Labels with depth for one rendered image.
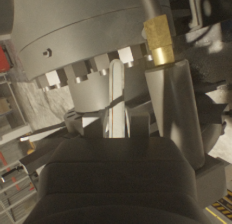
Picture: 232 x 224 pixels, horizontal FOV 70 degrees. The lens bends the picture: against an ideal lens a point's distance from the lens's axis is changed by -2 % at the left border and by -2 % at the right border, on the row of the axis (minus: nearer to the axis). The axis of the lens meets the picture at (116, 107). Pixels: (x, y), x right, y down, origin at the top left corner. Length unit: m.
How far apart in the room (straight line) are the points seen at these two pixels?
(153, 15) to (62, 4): 0.24
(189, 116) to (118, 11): 0.29
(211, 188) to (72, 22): 0.45
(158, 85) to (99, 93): 0.31
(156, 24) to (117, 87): 0.16
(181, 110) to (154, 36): 0.13
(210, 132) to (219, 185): 0.17
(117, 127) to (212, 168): 0.24
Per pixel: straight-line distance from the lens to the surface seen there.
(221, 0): 0.80
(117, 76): 0.16
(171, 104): 0.29
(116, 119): 0.17
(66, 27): 0.45
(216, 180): 0.39
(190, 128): 0.31
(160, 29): 0.30
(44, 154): 0.55
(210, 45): 1.10
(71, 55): 0.44
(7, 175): 0.57
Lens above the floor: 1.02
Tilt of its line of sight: 34 degrees down
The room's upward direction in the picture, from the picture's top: 117 degrees counter-clockwise
